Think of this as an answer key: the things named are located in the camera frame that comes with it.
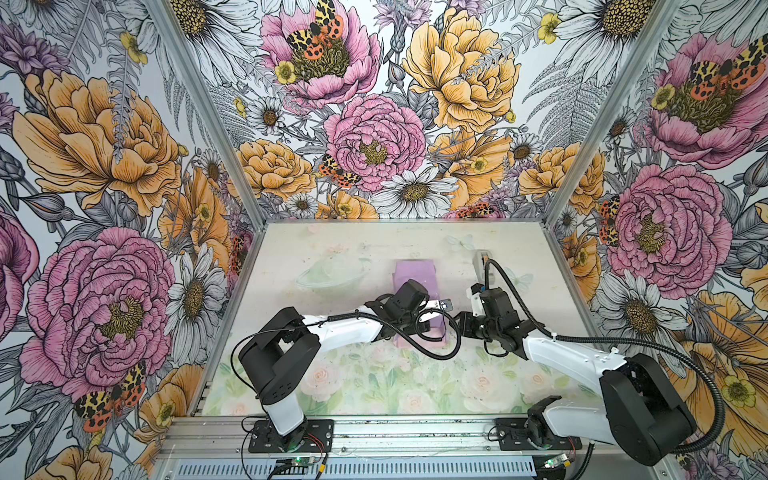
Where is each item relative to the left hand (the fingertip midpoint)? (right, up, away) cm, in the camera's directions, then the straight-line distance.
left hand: (417, 312), depth 89 cm
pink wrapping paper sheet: (+3, +11, +11) cm, 16 cm away
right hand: (+11, -5, -2) cm, 12 cm away
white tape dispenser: (+22, +14, +17) cm, 32 cm away
